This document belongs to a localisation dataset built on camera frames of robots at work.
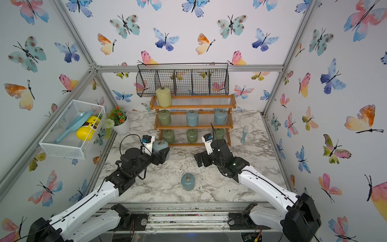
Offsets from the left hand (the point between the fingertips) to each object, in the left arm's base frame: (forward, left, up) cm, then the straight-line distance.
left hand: (163, 144), depth 77 cm
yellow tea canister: (+21, 0, +13) cm, 25 cm away
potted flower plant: (+26, +35, -9) cm, 45 cm away
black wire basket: (+43, -9, +10) cm, 45 cm away
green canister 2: (+16, +1, -14) cm, 21 cm away
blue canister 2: (+18, -15, -1) cm, 24 cm away
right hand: (-2, -20, -3) cm, 21 cm away
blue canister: (-14, -12, -14) cm, 23 cm away
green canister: (+19, +2, 0) cm, 19 cm away
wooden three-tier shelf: (+46, -24, -16) cm, 54 cm away
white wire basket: (+1, +39, +10) cm, 40 cm away
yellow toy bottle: (+1, +34, +10) cm, 35 cm away
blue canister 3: (+20, -31, -1) cm, 37 cm away
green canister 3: (+17, -14, -14) cm, 26 cm away
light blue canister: (-2, +1, +2) cm, 3 cm away
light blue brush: (+24, -52, -22) cm, 61 cm away
